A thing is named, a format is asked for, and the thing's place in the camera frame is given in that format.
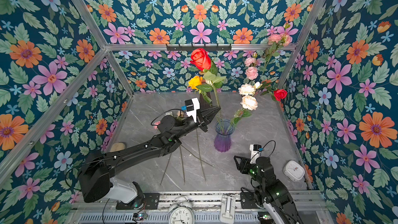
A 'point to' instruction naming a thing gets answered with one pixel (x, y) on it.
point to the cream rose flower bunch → (243, 112)
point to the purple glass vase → (224, 129)
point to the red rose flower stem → (278, 94)
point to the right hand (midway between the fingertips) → (236, 158)
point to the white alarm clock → (181, 213)
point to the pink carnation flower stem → (251, 71)
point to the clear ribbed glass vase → (249, 101)
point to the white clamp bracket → (227, 210)
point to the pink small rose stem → (155, 126)
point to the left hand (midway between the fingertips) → (220, 104)
